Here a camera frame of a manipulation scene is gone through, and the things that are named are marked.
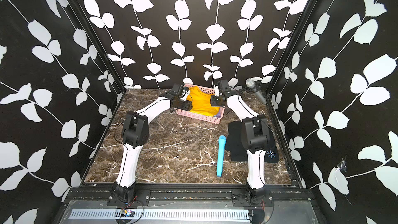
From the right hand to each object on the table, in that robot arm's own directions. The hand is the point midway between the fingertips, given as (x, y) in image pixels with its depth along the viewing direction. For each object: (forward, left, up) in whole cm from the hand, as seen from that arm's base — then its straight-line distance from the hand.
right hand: (211, 98), depth 99 cm
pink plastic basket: (-7, +9, -9) cm, 15 cm away
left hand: (0, +14, -4) cm, 15 cm away
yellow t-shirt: (+5, +7, -9) cm, 12 cm away
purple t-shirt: (-8, -5, -6) cm, 11 cm away
